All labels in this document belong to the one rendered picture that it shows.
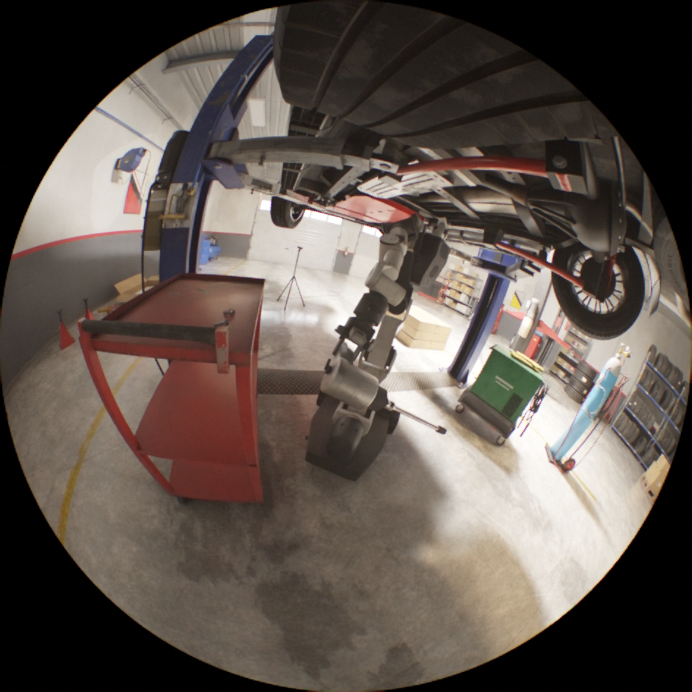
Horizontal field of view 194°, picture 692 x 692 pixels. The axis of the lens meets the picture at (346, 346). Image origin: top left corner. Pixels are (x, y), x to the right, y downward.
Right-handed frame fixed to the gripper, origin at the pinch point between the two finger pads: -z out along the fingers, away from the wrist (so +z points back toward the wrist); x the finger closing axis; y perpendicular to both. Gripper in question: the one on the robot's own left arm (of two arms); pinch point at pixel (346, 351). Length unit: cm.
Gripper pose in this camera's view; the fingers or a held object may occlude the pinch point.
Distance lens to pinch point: 59.8
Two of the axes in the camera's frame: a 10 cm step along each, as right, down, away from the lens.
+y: 2.4, 0.9, -9.7
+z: 5.1, -8.6, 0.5
